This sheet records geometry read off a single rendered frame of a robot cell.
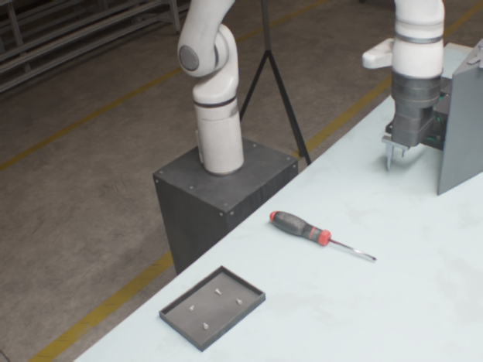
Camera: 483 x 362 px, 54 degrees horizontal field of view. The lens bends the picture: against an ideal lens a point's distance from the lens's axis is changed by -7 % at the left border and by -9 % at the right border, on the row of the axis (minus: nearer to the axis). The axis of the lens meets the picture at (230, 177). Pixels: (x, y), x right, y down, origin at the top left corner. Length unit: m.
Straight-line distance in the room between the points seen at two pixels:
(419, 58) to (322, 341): 0.40
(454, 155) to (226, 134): 0.50
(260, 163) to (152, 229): 1.30
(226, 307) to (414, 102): 0.39
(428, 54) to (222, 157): 0.55
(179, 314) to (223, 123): 0.52
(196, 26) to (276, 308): 0.55
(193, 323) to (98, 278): 1.61
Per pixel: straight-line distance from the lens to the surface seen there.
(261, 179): 1.11
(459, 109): 0.76
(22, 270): 2.44
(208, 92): 1.05
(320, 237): 0.71
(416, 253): 0.72
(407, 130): 0.78
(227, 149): 1.10
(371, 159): 0.90
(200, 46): 0.97
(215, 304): 0.65
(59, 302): 2.20
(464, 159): 0.83
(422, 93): 0.75
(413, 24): 0.71
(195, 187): 1.12
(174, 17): 4.84
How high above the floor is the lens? 1.49
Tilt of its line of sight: 34 degrees down
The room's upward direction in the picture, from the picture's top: 8 degrees counter-clockwise
